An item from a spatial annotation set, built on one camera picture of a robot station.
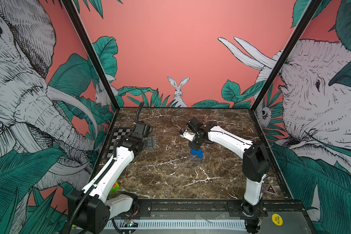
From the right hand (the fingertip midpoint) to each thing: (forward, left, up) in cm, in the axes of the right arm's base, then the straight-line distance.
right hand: (192, 142), depth 89 cm
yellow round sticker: (-39, -41, -10) cm, 58 cm away
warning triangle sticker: (-24, -44, -11) cm, 51 cm away
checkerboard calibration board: (+10, +52, -5) cm, 53 cm away
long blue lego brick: (-5, -5, -5) cm, 8 cm away
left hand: (-4, +26, +8) cm, 28 cm away
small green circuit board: (-41, +33, -9) cm, 53 cm away
